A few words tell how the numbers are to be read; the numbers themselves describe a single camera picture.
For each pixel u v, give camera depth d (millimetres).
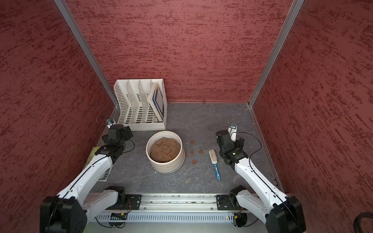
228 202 728
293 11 724
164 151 810
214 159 871
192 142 977
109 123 687
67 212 375
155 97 913
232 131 683
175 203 757
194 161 895
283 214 383
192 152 926
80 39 826
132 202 737
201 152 927
